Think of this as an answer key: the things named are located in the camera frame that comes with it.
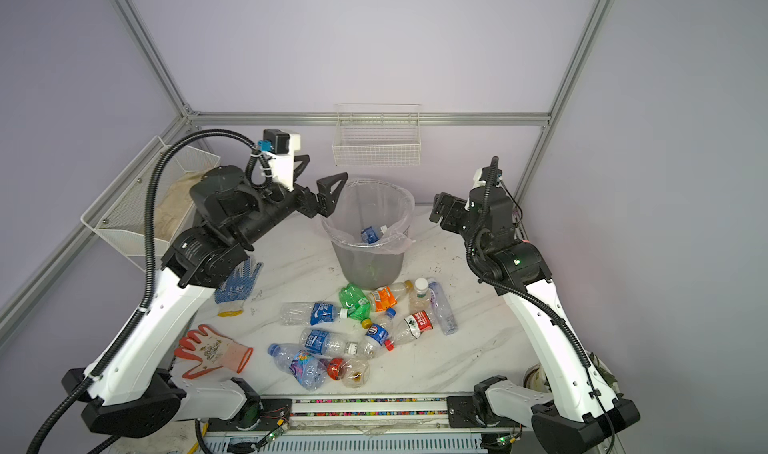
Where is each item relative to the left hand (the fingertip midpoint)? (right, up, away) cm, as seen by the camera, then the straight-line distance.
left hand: (324, 167), depth 55 cm
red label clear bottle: (+18, -39, +27) cm, 51 cm away
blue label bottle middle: (-6, -44, +29) cm, 52 cm away
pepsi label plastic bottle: (+8, -41, +27) cm, 50 cm away
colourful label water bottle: (-8, -47, +19) cm, 51 cm away
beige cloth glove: (-47, -5, +25) cm, 53 cm away
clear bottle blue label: (+5, -13, +41) cm, 44 cm away
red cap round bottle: (+2, -50, +24) cm, 55 cm away
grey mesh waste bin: (+6, -25, +38) cm, 46 cm away
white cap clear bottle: (+21, -32, +30) cm, 49 cm away
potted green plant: (+50, -50, +22) cm, 74 cm away
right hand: (+26, -5, +11) cm, 28 cm away
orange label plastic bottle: (+10, -33, +36) cm, 50 cm away
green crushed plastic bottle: (+2, -34, +36) cm, 50 cm away
